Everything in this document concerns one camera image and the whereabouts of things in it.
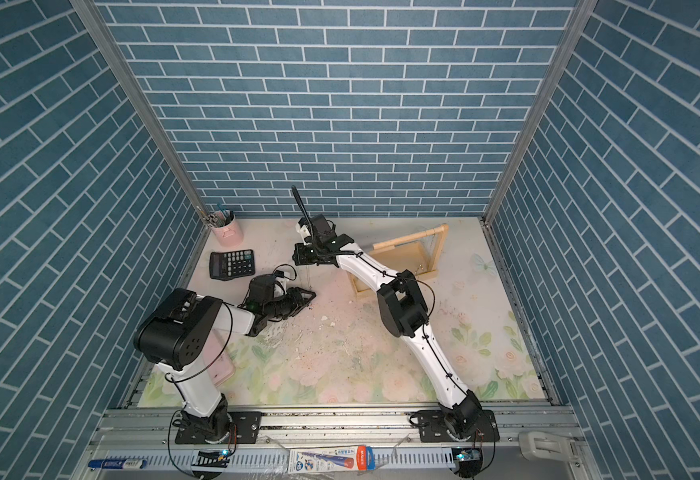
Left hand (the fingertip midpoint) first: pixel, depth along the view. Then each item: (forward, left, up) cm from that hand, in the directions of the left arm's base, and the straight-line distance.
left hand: (319, 299), depth 94 cm
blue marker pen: (-42, +43, -3) cm, 60 cm away
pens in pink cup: (+29, +38, +7) cm, 48 cm away
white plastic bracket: (-39, -56, +1) cm, 68 cm away
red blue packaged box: (-41, -6, -2) cm, 42 cm away
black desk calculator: (+13, +34, -1) cm, 37 cm away
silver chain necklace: (+11, +6, -4) cm, 13 cm away
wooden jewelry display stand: (+21, -35, -2) cm, 41 cm away
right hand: (+11, +9, +7) cm, 16 cm away
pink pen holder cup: (+24, +34, +4) cm, 42 cm away
